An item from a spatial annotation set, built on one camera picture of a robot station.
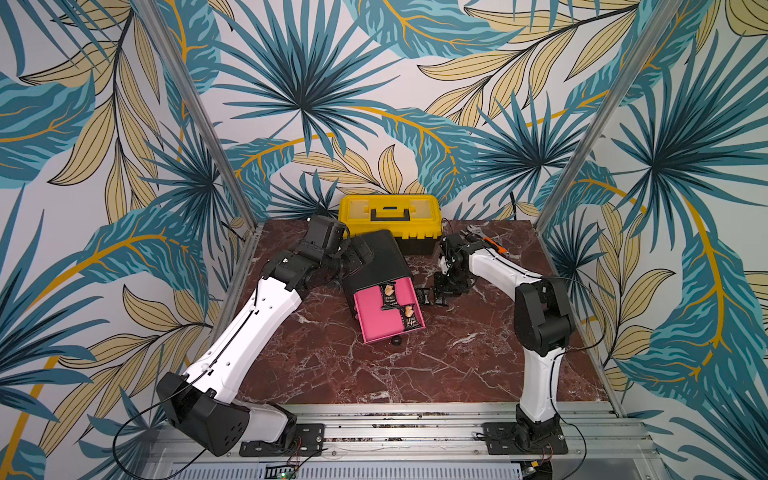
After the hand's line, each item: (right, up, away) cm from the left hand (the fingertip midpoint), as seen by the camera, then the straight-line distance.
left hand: (361, 264), depth 73 cm
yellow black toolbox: (+16, +14, +26) cm, 33 cm away
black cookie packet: (+19, -11, +24) cm, 33 cm away
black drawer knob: (+9, -20, +6) cm, 23 cm away
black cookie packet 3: (+12, -15, +8) cm, 21 cm away
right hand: (+24, -10, +24) cm, 35 cm away
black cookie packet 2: (+7, -9, +11) cm, 16 cm away
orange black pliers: (+45, +8, +43) cm, 63 cm away
